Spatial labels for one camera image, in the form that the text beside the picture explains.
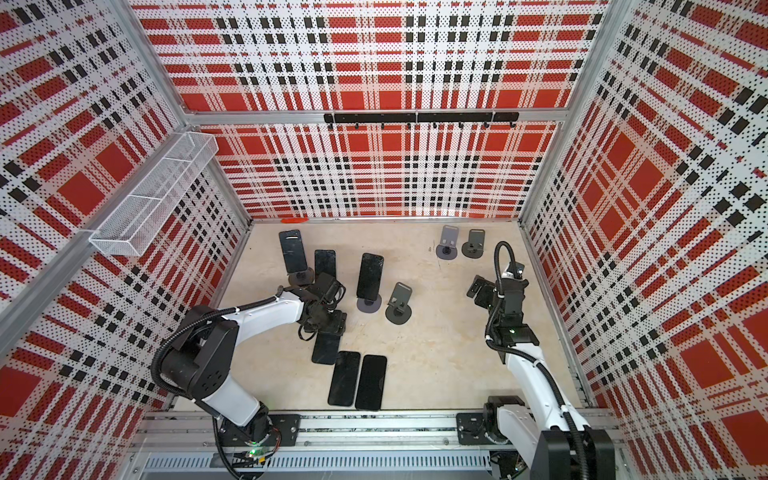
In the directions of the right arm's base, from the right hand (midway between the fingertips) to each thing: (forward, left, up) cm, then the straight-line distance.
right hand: (491, 284), depth 84 cm
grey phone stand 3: (-2, +27, -11) cm, 29 cm away
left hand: (-8, +47, -14) cm, 50 cm away
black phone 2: (+7, +35, -2) cm, 36 cm away
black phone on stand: (+16, +62, -4) cm, 64 cm away
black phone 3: (-14, +47, -11) cm, 51 cm away
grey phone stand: (+12, +61, -13) cm, 64 cm away
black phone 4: (-22, +34, -16) cm, 44 cm away
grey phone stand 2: (+1, +36, -14) cm, 39 cm away
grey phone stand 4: (+23, -1, -12) cm, 26 cm away
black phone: (+10, +50, -2) cm, 51 cm away
